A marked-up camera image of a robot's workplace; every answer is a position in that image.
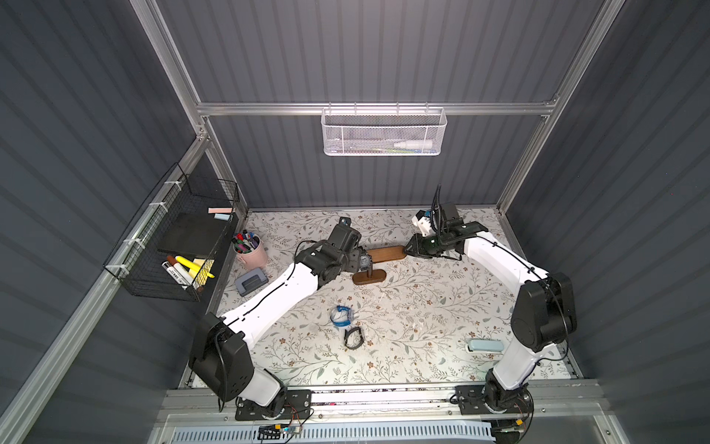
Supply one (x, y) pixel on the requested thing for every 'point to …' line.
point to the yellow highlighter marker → (193, 269)
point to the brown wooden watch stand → (377, 254)
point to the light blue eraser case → (485, 345)
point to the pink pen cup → (250, 250)
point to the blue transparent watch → (341, 315)
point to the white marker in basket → (176, 276)
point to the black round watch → (353, 338)
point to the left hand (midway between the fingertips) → (352, 256)
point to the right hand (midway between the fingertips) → (405, 252)
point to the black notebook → (195, 235)
